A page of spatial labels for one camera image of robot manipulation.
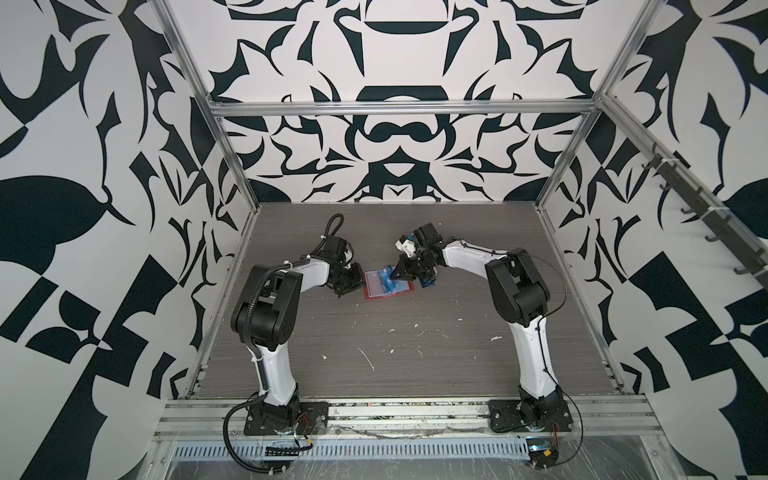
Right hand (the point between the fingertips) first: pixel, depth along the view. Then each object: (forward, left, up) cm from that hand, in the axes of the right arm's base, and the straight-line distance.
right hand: (392, 274), depth 97 cm
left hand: (-1, +8, -1) cm, 8 cm away
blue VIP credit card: (-3, +1, -1) cm, 3 cm away
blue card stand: (-2, -11, -1) cm, 11 cm away
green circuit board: (-46, -34, -5) cm, 58 cm away
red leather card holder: (-3, +6, -3) cm, 7 cm away
